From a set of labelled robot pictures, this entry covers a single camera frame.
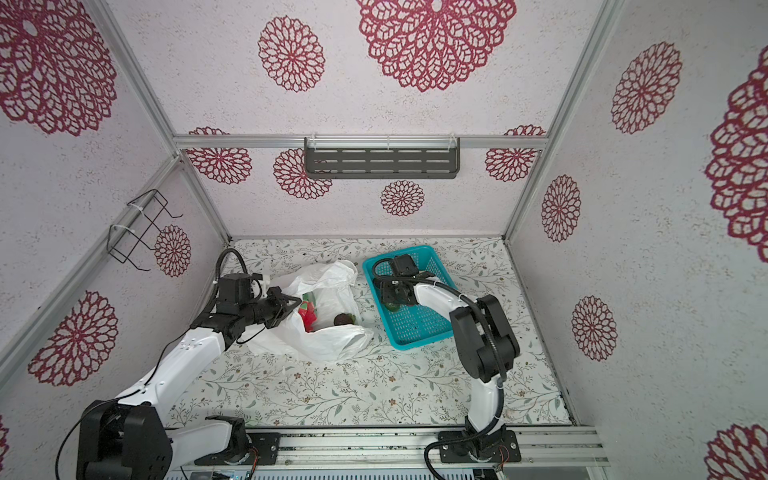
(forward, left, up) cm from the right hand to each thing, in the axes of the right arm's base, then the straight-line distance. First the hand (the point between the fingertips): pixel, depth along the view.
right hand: (389, 289), depth 97 cm
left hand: (-12, +24, +10) cm, 28 cm away
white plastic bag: (-10, +20, -7) cm, 23 cm away
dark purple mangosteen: (-9, +14, -4) cm, 17 cm away
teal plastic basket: (-9, -7, -7) cm, 14 cm away
